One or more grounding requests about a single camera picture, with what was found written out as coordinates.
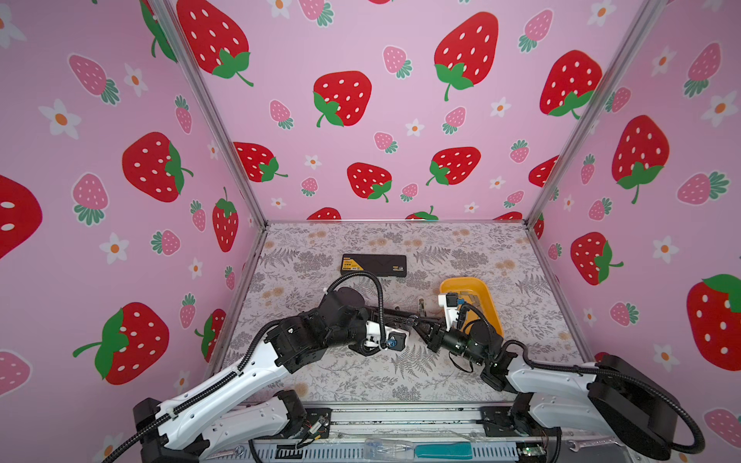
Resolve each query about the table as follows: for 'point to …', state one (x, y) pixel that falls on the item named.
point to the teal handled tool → (445, 449)
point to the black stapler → (390, 320)
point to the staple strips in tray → (475, 299)
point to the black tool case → (380, 265)
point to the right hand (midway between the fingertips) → (410, 321)
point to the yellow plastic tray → (475, 292)
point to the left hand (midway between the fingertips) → (389, 317)
